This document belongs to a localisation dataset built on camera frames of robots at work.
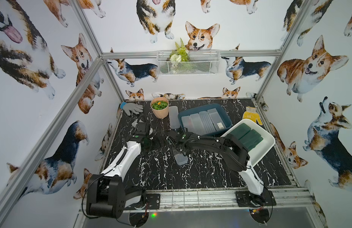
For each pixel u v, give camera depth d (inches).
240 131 37.8
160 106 39.6
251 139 36.3
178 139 28.3
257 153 36.0
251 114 43.4
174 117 43.0
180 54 32.3
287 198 30.0
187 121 41.8
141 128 27.2
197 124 40.9
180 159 34.4
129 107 46.1
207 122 40.8
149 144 28.1
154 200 28.9
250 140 36.3
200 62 36.3
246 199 28.9
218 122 40.7
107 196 15.9
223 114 42.0
